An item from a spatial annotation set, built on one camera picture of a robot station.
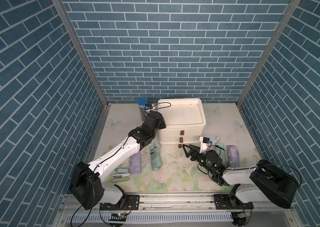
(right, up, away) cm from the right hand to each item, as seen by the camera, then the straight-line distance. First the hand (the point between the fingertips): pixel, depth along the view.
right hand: (186, 146), depth 82 cm
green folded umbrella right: (+23, -3, +11) cm, 26 cm away
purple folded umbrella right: (+30, -7, +5) cm, 31 cm away
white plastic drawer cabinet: (-1, +15, -3) cm, 15 cm away
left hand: (-12, +17, -2) cm, 21 cm away
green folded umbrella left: (-18, -7, +3) cm, 20 cm away
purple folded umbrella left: (-31, -12, +3) cm, 33 cm away
